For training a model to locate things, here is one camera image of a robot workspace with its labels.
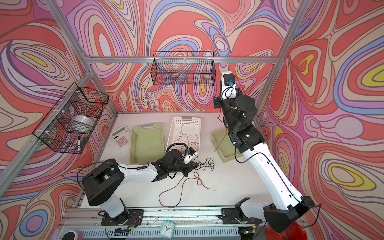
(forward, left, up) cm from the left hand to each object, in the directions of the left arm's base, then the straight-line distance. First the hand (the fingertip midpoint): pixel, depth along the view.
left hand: (199, 165), depth 82 cm
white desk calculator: (+24, +53, -5) cm, 58 cm away
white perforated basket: (+31, +9, -8) cm, 34 cm away
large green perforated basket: (+8, -14, +7) cm, 17 cm away
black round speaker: (-31, +58, -3) cm, 66 cm away
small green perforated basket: (+19, +36, -9) cm, 42 cm away
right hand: (+15, -9, +43) cm, 46 cm away
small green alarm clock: (-29, +16, -6) cm, 34 cm away
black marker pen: (+4, +59, +17) cm, 62 cm away
